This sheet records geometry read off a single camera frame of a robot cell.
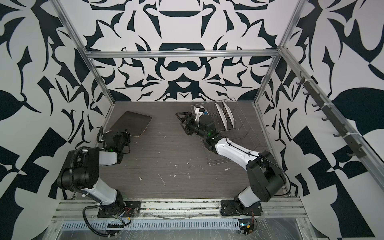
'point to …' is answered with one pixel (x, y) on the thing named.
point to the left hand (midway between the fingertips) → (128, 124)
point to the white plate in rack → (222, 115)
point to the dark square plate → (135, 123)
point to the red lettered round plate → (229, 114)
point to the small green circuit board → (246, 226)
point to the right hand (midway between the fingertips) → (177, 117)
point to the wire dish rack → (244, 132)
